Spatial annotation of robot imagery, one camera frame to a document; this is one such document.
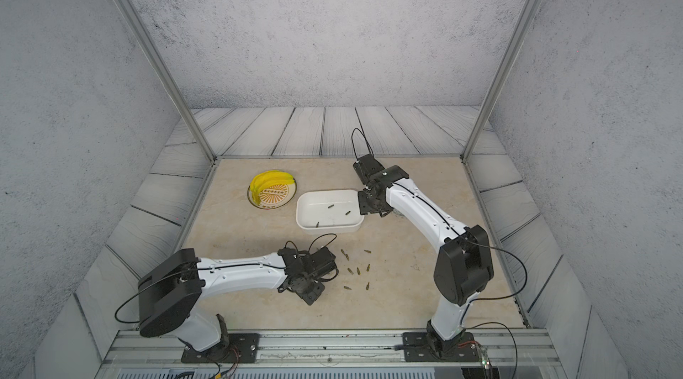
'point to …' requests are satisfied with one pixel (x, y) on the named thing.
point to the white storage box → (328, 211)
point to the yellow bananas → (264, 178)
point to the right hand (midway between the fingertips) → (372, 205)
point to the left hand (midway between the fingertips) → (317, 295)
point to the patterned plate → (273, 196)
